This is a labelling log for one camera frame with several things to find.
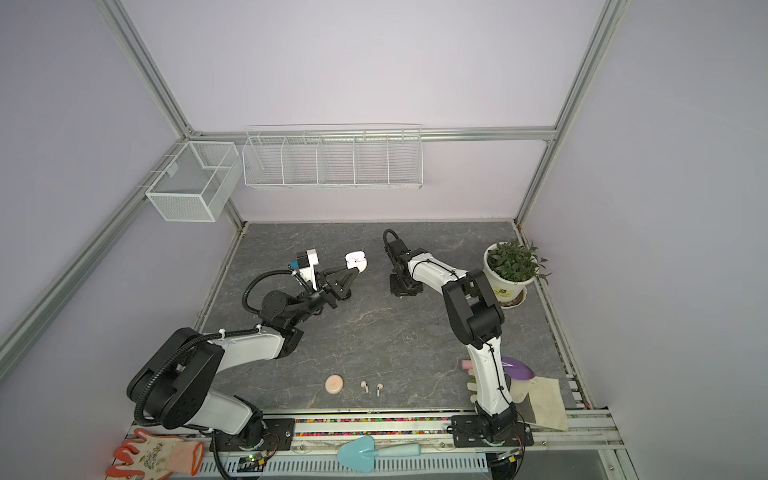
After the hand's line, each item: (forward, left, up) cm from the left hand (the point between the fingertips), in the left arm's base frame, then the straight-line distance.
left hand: (359, 273), depth 72 cm
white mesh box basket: (+43, +55, -3) cm, 70 cm away
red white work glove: (-32, +49, -24) cm, 64 cm away
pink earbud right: (-19, -3, -26) cm, 33 cm away
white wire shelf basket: (+49, -7, 0) cm, 50 cm away
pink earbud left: (-19, +1, -26) cm, 32 cm away
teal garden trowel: (-34, +2, -26) cm, 43 cm away
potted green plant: (+6, -42, -10) cm, 43 cm away
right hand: (+10, -12, -27) cm, 31 cm away
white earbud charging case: (+3, +1, +2) cm, 4 cm away
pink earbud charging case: (-18, +9, -26) cm, 33 cm away
